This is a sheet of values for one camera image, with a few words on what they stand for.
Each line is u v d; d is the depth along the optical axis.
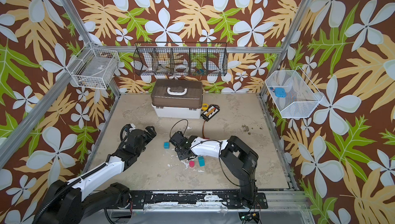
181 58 0.98
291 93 0.84
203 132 0.99
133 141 0.64
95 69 0.86
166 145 0.91
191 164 0.84
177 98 0.88
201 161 0.86
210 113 1.08
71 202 0.40
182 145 0.68
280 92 0.86
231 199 0.75
